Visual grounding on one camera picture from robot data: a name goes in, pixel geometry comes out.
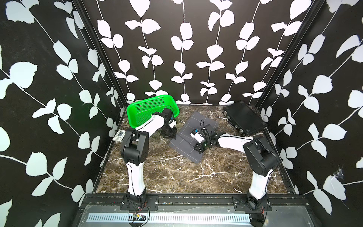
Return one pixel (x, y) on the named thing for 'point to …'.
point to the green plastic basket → (139, 111)
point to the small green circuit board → (139, 217)
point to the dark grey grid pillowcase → (184, 143)
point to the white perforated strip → (171, 217)
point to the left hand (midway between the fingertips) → (174, 135)
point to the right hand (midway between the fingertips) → (193, 146)
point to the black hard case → (246, 120)
